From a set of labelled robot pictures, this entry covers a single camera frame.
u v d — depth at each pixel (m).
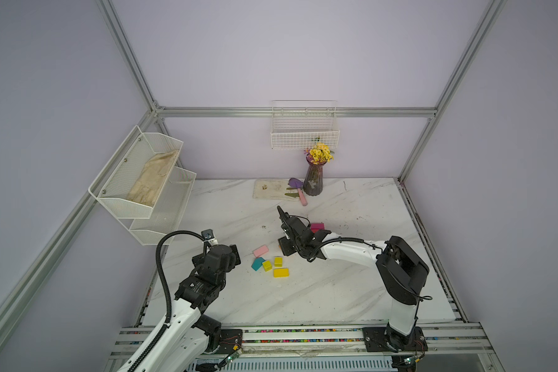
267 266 0.88
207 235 0.67
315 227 1.06
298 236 0.69
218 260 0.57
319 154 0.98
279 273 0.88
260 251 0.94
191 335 0.61
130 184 0.78
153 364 0.42
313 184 1.08
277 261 0.89
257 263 0.89
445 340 0.75
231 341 0.73
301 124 0.95
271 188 1.15
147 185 0.77
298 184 1.17
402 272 0.48
